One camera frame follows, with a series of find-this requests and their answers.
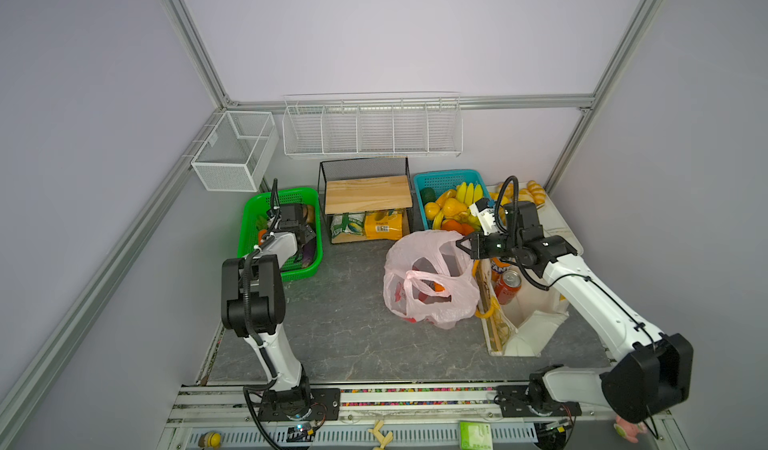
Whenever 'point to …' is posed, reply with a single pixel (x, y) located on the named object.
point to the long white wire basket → (414, 124)
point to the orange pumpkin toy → (439, 287)
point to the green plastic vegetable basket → (255, 207)
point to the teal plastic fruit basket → (438, 181)
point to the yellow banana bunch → (467, 194)
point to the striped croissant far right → (537, 191)
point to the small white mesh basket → (237, 151)
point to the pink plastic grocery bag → (429, 279)
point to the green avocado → (428, 195)
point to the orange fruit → (454, 225)
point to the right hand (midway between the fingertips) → (458, 245)
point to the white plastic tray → (547, 215)
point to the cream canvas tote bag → (524, 326)
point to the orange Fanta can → (498, 267)
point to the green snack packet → (350, 223)
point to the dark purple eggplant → (309, 253)
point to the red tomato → (423, 297)
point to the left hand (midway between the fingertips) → (298, 237)
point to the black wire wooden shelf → (366, 186)
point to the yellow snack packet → (386, 224)
